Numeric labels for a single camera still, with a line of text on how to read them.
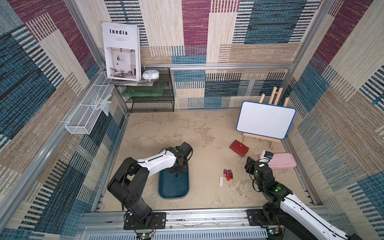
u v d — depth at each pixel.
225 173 0.88
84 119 0.91
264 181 0.62
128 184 0.45
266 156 0.71
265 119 0.89
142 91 0.95
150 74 0.87
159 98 1.15
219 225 0.73
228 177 0.87
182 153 0.72
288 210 0.54
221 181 0.85
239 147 0.99
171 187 0.82
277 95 0.83
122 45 0.78
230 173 0.88
